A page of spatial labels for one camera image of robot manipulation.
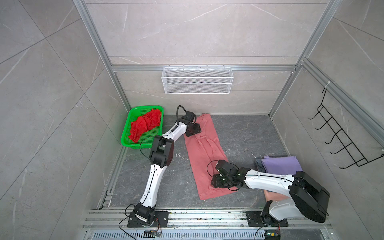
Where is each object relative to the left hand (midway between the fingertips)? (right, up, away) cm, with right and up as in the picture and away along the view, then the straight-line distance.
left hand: (198, 128), depth 107 cm
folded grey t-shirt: (+36, -22, -20) cm, 47 cm away
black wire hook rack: (+65, -2, -40) cm, 76 cm away
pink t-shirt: (+4, -14, -9) cm, 17 cm away
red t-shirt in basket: (-40, +4, -1) cm, 40 cm away
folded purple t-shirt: (+51, -22, -19) cm, 59 cm away
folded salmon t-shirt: (+37, -35, -31) cm, 60 cm away
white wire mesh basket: (-1, +33, -7) cm, 34 cm away
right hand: (+8, -31, -22) cm, 39 cm away
